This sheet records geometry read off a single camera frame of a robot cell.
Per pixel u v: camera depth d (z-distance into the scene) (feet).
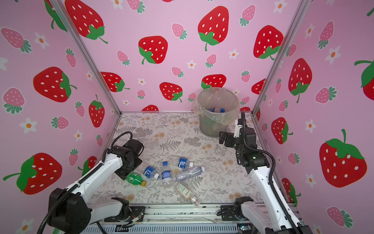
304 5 2.22
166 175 2.68
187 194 2.49
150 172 2.72
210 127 3.35
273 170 1.57
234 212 2.40
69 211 1.29
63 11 2.26
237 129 2.16
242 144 1.75
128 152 1.96
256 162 1.64
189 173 2.88
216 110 3.23
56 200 1.32
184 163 2.83
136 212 2.45
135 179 2.64
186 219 2.40
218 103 3.52
